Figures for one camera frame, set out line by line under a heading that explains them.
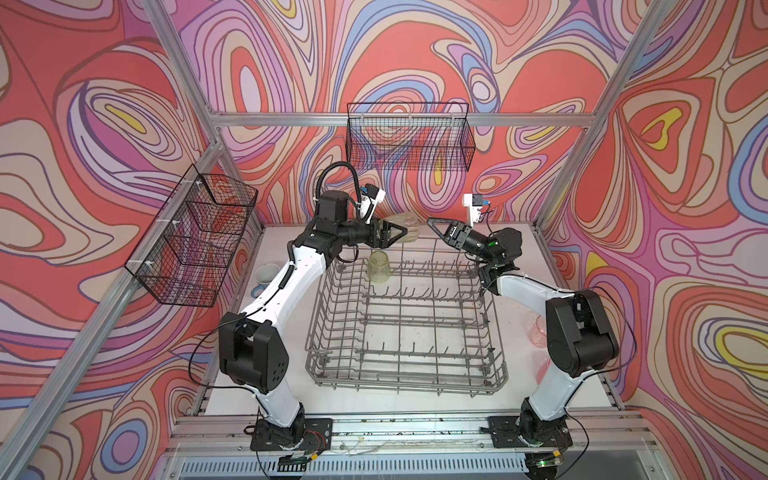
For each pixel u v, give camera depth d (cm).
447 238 72
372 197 69
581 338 49
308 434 73
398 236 72
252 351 44
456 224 71
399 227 72
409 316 92
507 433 73
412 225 75
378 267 94
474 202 71
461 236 69
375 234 68
